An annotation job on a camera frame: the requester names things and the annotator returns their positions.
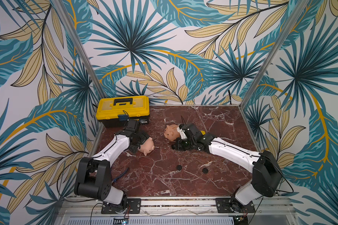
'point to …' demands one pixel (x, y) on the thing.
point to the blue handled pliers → (114, 180)
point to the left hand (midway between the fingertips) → (144, 142)
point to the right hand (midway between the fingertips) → (172, 145)
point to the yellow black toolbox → (108, 109)
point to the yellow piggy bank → (203, 132)
